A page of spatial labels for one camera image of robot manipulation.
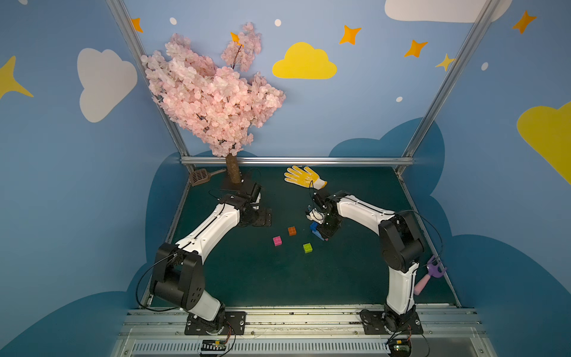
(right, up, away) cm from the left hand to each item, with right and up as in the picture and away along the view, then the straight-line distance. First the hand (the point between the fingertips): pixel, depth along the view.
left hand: (260, 216), depth 88 cm
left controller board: (-14, -41, -15) cm, 46 cm away
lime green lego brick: (+20, -13, +3) cm, 24 cm away
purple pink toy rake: (+70, -21, -1) cm, 73 cm away
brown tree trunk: (-15, +21, +19) cm, 32 cm away
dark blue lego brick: (+22, -4, -1) cm, 22 cm away
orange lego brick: (+13, -7, +8) cm, 17 cm away
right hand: (+29, -7, +7) cm, 31 cm away
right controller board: (+49, -42, -14) cm, 66 cm away
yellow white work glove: (+21, +18, +31) cm, 42 cm away
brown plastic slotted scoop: (-34, +18, +27) cm, 47 cm away
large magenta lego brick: (+7, -11, +6) cm, 14 cm away
